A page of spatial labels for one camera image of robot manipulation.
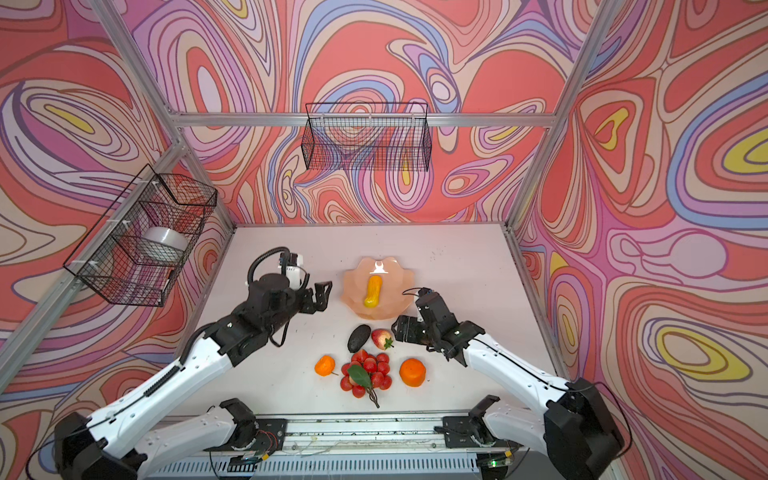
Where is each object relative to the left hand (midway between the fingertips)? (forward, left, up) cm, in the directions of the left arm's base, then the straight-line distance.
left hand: (320, 281), depth 76 cm
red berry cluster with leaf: (-18, -12, -16) cm, 27 cm away
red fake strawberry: (-7, -16, -18) cm, 25 cm away
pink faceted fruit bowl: (+14, -20, -20) cm, 31 cm away
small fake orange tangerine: (-15, 0, -19) cm, 24 cm away
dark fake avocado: (-7, -9, -19) cm, 22 cm away
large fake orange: (-17, -24, -18) cm, 34 cm away
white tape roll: (+4, +36, +10) cm, 38 cm away
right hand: (-8, -23, -16) cm, 29 cm away
